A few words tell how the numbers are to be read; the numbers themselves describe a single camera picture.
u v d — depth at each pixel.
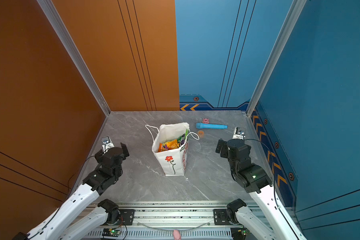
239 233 0.70
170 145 0.80
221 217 0.72
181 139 0.87
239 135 0.57
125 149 0.71
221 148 0.63
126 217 0.74
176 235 0.68
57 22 0.74
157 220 0.73
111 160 0.56
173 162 0.75
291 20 0.74
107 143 0.63
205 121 1.11
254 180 0.44
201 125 1.07
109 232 0.71
